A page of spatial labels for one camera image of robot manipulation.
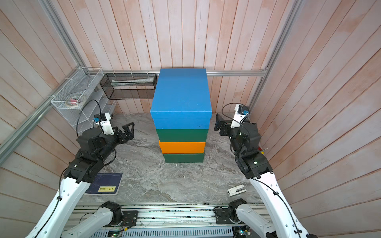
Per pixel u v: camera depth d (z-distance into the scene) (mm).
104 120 551
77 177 433
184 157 889
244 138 441
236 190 802
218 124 573
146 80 899
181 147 780
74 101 726
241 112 504
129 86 900
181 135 716
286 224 373
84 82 837
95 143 460
